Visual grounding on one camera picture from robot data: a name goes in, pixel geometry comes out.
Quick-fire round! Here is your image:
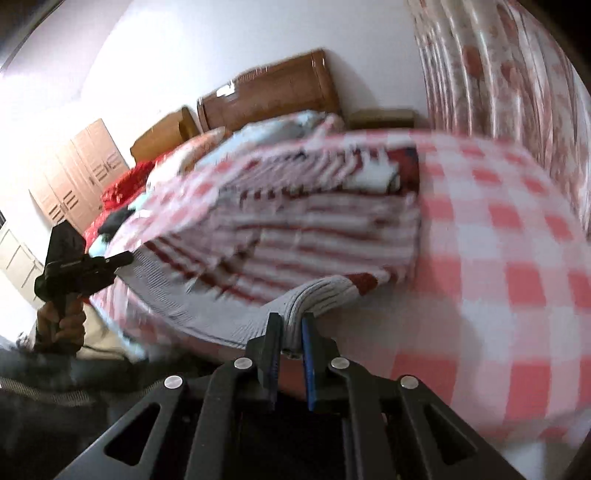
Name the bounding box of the large wooden headboard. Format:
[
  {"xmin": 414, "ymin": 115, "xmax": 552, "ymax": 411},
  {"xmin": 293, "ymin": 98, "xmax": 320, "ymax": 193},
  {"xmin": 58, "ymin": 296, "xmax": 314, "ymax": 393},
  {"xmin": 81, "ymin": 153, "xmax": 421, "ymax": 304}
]
[{"xmin": 197, "ymin": 48, "xmax": 342, "ymax": 134}]

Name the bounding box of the black cloth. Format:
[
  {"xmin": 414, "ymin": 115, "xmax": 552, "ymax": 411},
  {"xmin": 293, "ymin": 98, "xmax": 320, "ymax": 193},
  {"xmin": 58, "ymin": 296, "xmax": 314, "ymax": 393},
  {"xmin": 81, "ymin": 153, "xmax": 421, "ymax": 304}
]
[{"xmin": 100, "ymin": 209, "xmax": 134, "ymax": 234}]

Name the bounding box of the small wooden headboard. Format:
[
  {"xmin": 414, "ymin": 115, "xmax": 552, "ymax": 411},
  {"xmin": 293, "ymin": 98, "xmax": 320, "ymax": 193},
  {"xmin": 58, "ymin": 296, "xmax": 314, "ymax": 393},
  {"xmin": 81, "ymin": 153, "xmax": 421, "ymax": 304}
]
[{"xmin": 130, "ymin": 106, "xmax": 199, "ymax": 162}]

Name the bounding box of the pink checked bed cover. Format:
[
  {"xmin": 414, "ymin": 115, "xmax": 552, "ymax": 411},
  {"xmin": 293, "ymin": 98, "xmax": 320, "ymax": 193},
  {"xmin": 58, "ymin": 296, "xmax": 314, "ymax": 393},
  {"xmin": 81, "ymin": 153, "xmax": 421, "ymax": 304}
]
[{"xmin": 88, "ymin": 129, "xmax": 591, "ymax": 444}]

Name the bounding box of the white cabinet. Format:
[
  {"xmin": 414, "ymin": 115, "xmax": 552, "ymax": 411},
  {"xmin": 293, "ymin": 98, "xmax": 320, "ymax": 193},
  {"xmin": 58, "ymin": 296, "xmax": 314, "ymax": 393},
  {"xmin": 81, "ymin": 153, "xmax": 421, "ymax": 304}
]
[{"xmin": 0, "ymin": 222, "xmax": 44, "ymax": 305}]

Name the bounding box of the light blue quilt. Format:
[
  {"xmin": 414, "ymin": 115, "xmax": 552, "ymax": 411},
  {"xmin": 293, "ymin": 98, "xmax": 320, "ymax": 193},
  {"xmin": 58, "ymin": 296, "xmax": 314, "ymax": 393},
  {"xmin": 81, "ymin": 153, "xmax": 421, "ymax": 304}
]
[{"xmin": 88, "ymin": 194, "xmax": 153, "ymax": 259}]

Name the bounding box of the floral tulip curtain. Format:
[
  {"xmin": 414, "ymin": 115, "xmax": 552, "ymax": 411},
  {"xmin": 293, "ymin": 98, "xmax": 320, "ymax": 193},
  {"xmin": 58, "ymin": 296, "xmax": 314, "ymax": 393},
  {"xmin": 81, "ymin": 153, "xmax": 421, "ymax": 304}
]
[{"xmin": 406, "ymin": 0, "xmax": 591, "ymax": 222}]

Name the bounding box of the light wooden wardrobe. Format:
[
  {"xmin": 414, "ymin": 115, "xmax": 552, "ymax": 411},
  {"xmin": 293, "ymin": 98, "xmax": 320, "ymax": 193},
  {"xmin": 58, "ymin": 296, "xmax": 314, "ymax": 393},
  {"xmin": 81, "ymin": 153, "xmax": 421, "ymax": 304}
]
[{"xmin": 28, "ymin": 119, "xmax": 130, "ymax": 232}]

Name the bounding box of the light blue floral pillow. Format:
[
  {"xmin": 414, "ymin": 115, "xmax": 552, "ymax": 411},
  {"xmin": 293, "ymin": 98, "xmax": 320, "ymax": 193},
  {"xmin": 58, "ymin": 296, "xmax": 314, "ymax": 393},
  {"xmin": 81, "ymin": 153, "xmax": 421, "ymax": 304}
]
[{"xmin": 231, "ymin": 111, "xmax": 345, "ymax": 144}]

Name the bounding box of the wooden nightstand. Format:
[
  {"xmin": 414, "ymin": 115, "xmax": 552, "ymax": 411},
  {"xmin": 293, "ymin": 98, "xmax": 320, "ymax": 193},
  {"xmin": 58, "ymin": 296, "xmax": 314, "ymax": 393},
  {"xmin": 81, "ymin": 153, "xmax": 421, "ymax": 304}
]
[{"xmin": 348, "ymin": 108, "xmax": 416, "ymax": 131}]

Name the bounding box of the orange floral pillow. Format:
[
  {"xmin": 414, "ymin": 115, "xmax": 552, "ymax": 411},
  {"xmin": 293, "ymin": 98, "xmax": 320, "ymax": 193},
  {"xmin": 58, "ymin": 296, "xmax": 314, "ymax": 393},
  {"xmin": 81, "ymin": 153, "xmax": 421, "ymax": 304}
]
[{"xmin": 147, "ymin": 127, "xmax": 232, "ymax": 190}]

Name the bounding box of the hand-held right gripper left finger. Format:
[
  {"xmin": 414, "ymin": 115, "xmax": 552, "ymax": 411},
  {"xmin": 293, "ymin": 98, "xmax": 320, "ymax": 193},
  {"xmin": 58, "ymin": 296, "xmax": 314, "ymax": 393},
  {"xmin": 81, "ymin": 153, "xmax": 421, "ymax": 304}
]
[{"xmin": 53, "ymin": 312, "xmax": 283, "ymax": 480}]

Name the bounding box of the red white striped sweater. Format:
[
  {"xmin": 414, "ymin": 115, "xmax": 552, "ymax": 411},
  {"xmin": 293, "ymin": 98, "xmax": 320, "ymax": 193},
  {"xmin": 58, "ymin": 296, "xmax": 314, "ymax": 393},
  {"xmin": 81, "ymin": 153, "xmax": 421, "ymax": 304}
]
[{"xmin": 113, "ymin": 138, "xmax": 423, "ymax": 349}]

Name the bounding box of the person's left hand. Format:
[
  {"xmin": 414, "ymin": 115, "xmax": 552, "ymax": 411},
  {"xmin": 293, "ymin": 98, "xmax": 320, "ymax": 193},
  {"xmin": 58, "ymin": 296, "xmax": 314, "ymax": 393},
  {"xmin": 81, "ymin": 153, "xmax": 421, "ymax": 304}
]
[{"xmin": 37, "ymin": 300, "xmax": 86, "ymax": 345}]

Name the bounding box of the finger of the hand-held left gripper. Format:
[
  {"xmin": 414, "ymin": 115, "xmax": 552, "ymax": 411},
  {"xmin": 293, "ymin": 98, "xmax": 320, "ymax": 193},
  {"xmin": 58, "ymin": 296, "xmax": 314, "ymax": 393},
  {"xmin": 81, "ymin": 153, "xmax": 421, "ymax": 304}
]
[{"xmin": 104, "ymin": 252, "xmax": 134, "ymax": 271}]

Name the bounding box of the person's left forearm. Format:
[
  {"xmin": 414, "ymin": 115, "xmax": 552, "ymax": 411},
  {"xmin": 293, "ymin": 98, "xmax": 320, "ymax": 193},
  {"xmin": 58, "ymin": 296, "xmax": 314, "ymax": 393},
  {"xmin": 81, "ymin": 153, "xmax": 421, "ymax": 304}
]
[{"xmin": 0, "ymin": 335, "xmax": 158, "ymax": 462}]

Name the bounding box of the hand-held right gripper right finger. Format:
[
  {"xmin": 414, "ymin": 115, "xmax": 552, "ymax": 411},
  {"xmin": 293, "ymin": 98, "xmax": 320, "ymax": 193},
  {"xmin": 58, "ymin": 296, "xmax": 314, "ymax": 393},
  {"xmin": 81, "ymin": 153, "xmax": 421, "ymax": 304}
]
[{"xmin": 301, "ymin": 312, "xmax": 522, "ymax": 480}]

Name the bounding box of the red blanket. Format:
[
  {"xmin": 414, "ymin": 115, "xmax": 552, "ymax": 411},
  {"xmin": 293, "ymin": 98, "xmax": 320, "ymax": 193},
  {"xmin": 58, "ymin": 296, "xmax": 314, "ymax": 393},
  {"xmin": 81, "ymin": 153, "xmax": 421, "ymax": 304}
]
[{"xmin": 83, "ymin": 154, "xmax": 178, "ymax": 241}]

